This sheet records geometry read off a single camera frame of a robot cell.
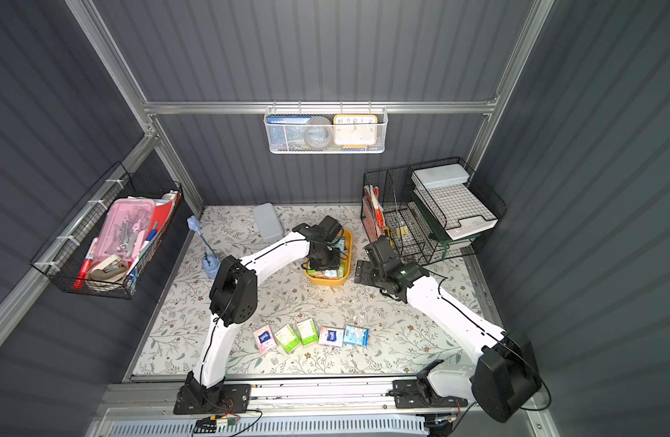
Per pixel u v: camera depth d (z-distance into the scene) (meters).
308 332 0.83
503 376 0.40
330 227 0.79
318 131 0.90
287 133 0.84
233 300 0.57
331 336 0.82
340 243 0.83
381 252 0.62
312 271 0.92
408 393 0.73
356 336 0.82
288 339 0.82
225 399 0.73
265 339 0.81
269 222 1.13
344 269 0.92
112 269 0.65
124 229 0.72
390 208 1.17
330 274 0.91
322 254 0.80
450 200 0.94
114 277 0.65
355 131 0.88
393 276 0.61
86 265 0.65
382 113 0.89
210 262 0.91
